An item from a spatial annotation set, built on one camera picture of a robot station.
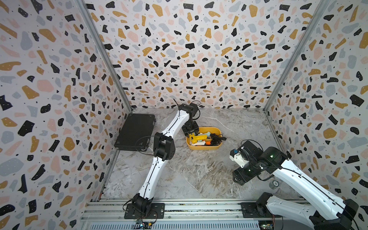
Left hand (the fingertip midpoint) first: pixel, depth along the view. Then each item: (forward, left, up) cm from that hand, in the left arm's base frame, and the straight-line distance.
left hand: (197, 134), depth 97 cm
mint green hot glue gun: (+2, -8, -2) cm, 8 cm away
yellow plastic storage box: (+6, -11, -4) cm, 14 cm away
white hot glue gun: (-6, -1, -3) cm, 7 cm away
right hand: (-32, -19, +8) cm, 38 cm away
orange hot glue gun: (-5, -7, -4) cm, 9 cm away
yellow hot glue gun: (-4, +2, 0) cm, 5 cm away
